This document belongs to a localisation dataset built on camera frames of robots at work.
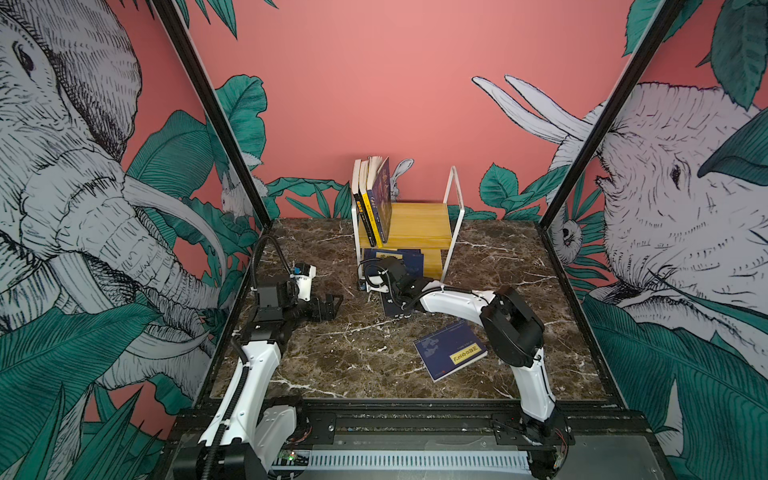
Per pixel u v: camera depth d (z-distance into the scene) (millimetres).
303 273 704
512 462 701
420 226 954
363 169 767
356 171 762
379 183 785
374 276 838
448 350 875
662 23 702
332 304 719
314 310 706
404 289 730
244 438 403
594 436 742
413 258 1010
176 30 716
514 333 522
